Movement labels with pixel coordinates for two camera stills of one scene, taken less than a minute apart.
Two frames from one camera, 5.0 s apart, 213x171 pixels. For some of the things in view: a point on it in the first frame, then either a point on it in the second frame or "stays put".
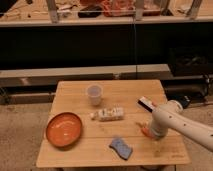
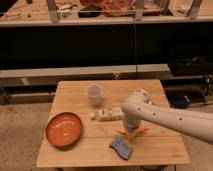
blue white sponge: x=123 y=149 stays put
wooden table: x=102 y=123 stays put
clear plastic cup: x=94 y=92 stays put
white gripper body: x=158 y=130 to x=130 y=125
